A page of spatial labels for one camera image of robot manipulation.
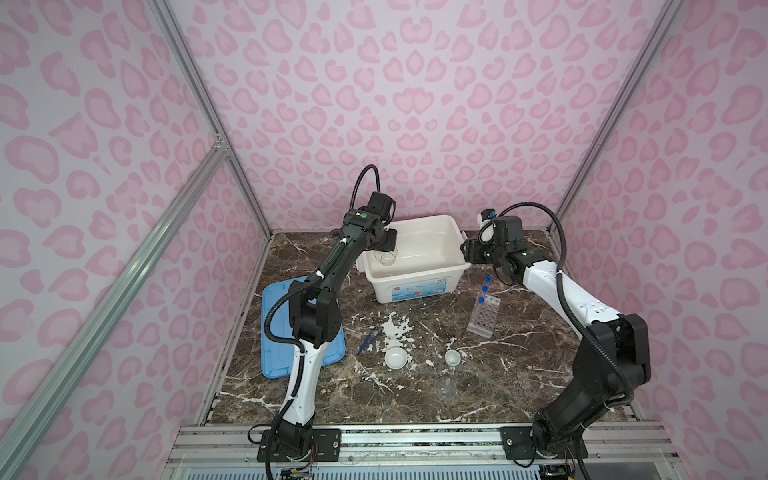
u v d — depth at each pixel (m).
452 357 0.87
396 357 0.86
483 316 0.95
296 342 0.59
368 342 0.90
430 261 1.09
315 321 0.58
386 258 0.98
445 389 0.82
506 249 0.68
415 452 0.73
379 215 0.75
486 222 0.78
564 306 0.49
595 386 0.46
